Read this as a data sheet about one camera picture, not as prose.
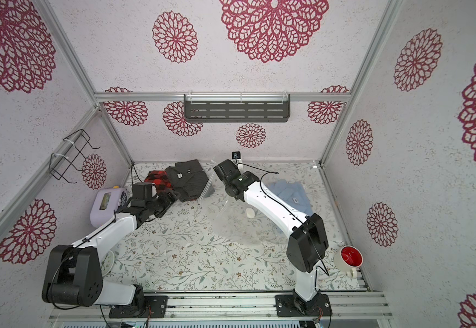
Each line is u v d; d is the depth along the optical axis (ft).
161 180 3.54
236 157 2.37
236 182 1.90
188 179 3.50
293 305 2.16
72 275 1.55
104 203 3.10
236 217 3.22
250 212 3.19
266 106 3.05
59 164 2.39
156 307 2.41
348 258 2.65
